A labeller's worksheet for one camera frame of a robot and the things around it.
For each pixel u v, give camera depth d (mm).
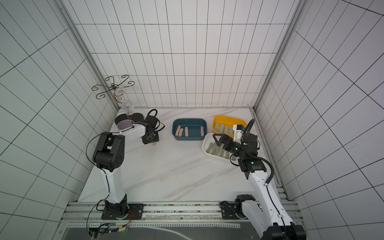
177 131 1037
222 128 1065
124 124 1039
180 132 1033
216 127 1065
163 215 727
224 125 1069
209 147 965
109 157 526
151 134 833
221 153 929
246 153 575
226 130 1061
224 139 671
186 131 1035
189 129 1063
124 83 908
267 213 419
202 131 1037
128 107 895
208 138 969
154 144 972
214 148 957
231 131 1041
